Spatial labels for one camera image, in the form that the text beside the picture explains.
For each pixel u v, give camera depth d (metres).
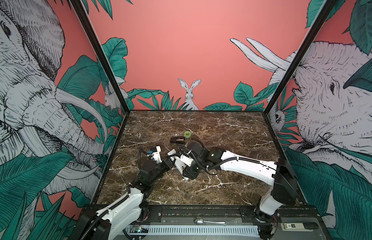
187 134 1.07
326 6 0.69
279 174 0.49
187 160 0.69
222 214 0.76
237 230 0.70
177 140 1.02
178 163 0.78
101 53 0.86
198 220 0.73
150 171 0.62
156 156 0.75
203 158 0.58
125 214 0.56
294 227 0.68
